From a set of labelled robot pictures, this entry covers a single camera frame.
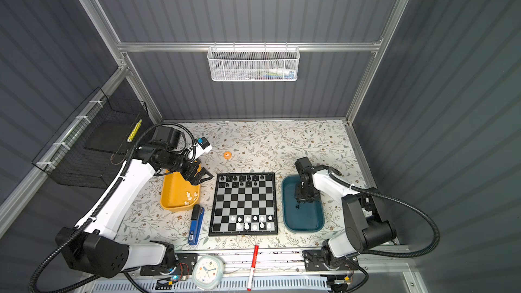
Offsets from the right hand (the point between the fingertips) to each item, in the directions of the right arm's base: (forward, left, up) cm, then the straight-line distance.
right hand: (305, 199), depth 89 cm
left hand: (+4, +41, +21) cm, 46 cm away
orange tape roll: (+24, +38, 0) cm, 45 cm away
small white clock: (-28, +38, +4) cm, 47 cm away
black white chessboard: (-3, +27, +2) cm, 27 cm away
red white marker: (-26, +22, +1) cm, 34 cm away
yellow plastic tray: (+3, +59, 0) cm, 59 cm away
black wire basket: (+7, +81, +30) cm, 86 cm away
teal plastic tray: (-6, +2, -4) cm, 8 cm away
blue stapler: (-8, +45, +5) cm, 46 cm away
